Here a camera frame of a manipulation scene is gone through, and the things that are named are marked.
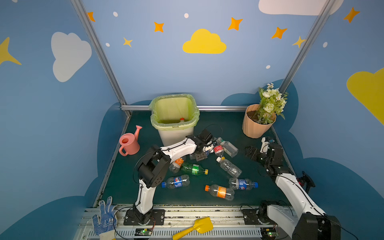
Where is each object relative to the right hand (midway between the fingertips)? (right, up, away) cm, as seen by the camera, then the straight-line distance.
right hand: (253, 148), depth 86 cm
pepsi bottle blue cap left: (-44, -18, -5) cm, 47 cm away
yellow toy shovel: (-31, -36, -14) cm, 49 cm away
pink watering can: (-75, +3, +4) cm, 75 cm away
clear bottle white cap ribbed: (-14, -12, +1) cm, 18 cm away
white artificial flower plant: (+11, +26, 0) cm, 28 cm away
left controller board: (-60, -38, -15) cm, 72 cm away
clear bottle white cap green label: (-12, -2, +15) cm, 19 cm away
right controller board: (+1, -40, -15) cm, 42 cm away
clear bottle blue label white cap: (-36, -6, +5) cm, 37 cm away
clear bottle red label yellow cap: (-19, -3, +9) cm, 21 cm away
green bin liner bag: (-48, +23, +13) cm, 55 cm away
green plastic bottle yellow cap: (-35, -12, 0) cm, 37 cm away
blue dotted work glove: (-78, -36, -15) cm, 87 cm away
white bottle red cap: (-44, +18, +18) cm, 50 cm away
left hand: (-31, -2, +8) cm, 32 cm away
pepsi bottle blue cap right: (-7, -19, -6) cm, 21 cm away
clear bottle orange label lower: (-17, -23, -7) cm, 30 cm away
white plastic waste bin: (-51, +6, +5) cm, 51 cm away
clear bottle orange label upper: (-47, -12, +5) cm, 49 cm away
